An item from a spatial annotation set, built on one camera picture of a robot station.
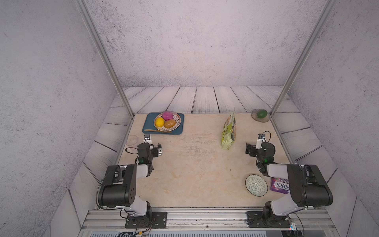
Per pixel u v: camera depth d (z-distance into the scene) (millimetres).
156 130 1096
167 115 1133
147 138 822
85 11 711
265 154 723
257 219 714
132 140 1014
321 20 744
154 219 725
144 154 735
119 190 449
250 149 845
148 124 1159
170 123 1090
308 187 460
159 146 889
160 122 1107
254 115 1185
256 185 833
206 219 743
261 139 805
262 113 1152
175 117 1173
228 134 896
